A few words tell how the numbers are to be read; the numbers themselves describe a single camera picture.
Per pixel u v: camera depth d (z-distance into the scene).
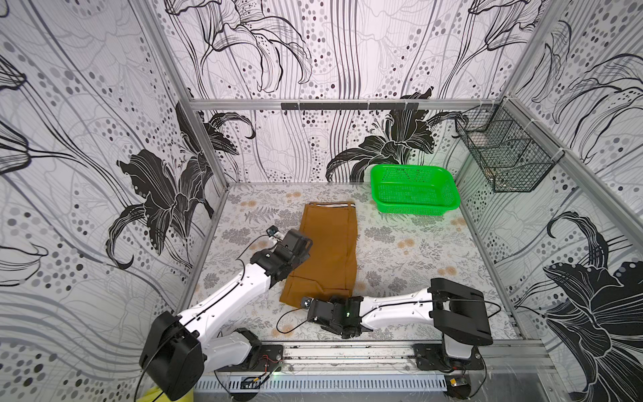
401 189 1.17
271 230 0.73
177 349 0.38
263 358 0.73
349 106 0.90
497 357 0.73
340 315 0.61
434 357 0.72
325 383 0.76
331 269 0.88
